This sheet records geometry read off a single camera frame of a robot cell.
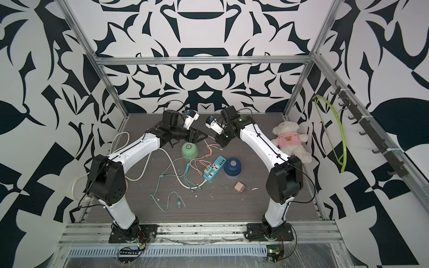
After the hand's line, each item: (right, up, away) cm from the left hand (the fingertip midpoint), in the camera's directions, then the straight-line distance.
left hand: (202, 131), depth 85 cm
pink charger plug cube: (+19, -29, +2) cm, 34 cm away
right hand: (+8, -2, 0) cm, 8 cm away
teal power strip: (+7, -20, +7) cm, 22 cm away
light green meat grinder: (-7, -9, +5) cm, 13 cm away
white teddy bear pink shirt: (+48, -6, +11) cm, 49 cm away
